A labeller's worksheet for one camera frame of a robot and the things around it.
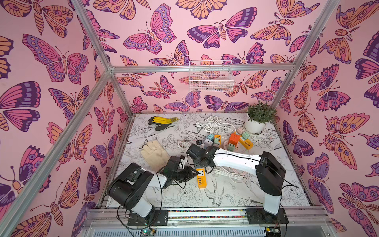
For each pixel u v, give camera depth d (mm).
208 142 945
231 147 926
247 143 997
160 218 735
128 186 455
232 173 857
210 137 973
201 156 639
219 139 1021
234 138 947
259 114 922
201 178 840
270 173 466
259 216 730
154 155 965
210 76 950
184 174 779
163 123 1130
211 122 1123
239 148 973
